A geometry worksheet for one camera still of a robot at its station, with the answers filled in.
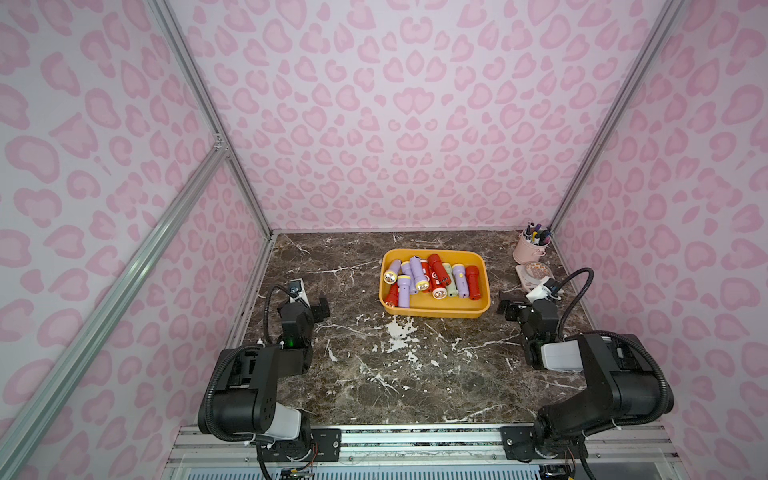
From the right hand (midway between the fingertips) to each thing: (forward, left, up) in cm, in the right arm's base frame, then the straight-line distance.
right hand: (518, 290), depth 93 cm
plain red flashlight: (0, +39, -4) cm, 39 cm away
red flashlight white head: (+3, +24, -3) cm, 25 cm away
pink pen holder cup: (+16, -7, -2) cm, 18 cm away
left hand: (-3, +65, +3) cm, 65 cm away
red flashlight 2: (+6, +12, -5) cm, 14 cm away
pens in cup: (+19, -8, +5) cm, 21 cm away
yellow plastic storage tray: (-1, +29, -8) cm, 31 cm away
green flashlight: (+2, +20, -3) cm, 20 cm away
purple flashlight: (+11, +35, -3) cm, 37 cm away
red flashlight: (+7, +24, -3) cm, 25 cm away
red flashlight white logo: (+9, +28, -4) cm, 30 cm away
